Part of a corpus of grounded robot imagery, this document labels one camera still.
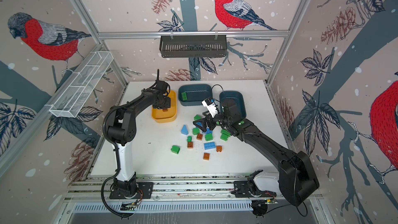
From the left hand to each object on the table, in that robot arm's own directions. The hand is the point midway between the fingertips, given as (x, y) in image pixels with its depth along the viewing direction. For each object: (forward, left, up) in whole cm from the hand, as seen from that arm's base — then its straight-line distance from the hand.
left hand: (164, 103), depth 100 cm
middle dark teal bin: (+12, -18, -5) cm, 22 cm away
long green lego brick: (+10, -12, -4) cm, 16 cm away
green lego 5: (-21, -39, -7) cm, 45 cm away
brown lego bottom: (-33, -27, -5) cm, 43 cm away
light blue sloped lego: (-17, -14, -5) cm, 23 cm away
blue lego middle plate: (-18, -29, -5) cm, 35 cm away
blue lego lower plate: (-27, -29, -6) cm, 40 cm away
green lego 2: (-18, -21, -5) cm, 28 cm away
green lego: (-29, -10, -5) cm, 31 cm away
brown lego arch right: (-28, -35, -6) cm, 45 cm away
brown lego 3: (-26, -18, -6) cm, 32 cm away
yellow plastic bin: (-6, +3, -7) cm, 9 cm away
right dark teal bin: (+7, -49, 0) cm, 50 cm away
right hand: (-21, -23, +13) cm, 34 cm away
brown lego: (-1, 0, -5) cm, 5 cm away
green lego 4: (-19, -40, -5) cm, 44 cm away
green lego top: (-8, -22, -5) cm, 24 cm away
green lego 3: (-22, -29, -5) cm, 37 cm away
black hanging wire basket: (+34, -19, +22) cm, 45 cm away
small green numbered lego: (-23, -17, -6) cm, 29 cm away
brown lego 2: (-21, -24, -5) cm, 32 cm away
